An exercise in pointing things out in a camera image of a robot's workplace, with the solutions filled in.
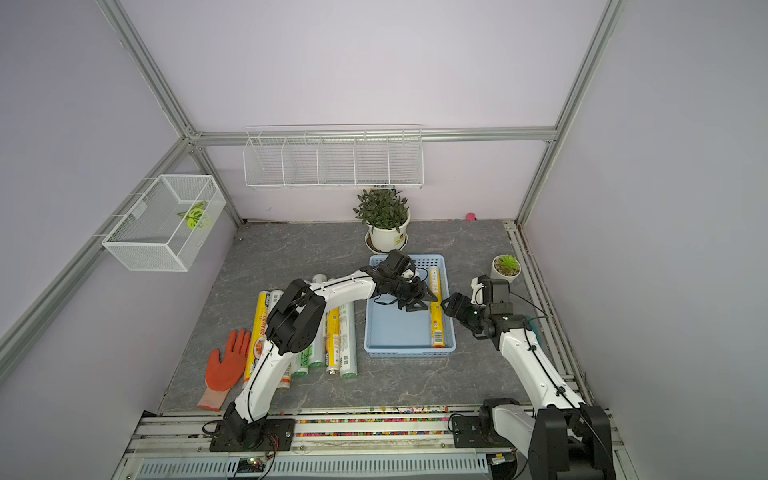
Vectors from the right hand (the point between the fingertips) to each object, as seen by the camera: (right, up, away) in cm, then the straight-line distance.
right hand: (449, 306), depth 86 cm
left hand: (-3, 0, +4) cm, 6 cm away
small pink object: (+16, +30, +38) cm, 51 cm away
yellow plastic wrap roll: (-3, -4, +6) cm, 8 cm away
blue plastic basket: (-18, -9, +6) cm, 20 cm away
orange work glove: (-65, -20, -2) cm, 68 cm away
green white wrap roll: (-29, -10, -1) cm, 31 cm away
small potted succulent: (+19, +11, +9) cm, 24 cm away
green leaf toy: (-71, +25, -3) cm, 76 cm away
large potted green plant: (-19, +28, +14) cm, 37 cm away
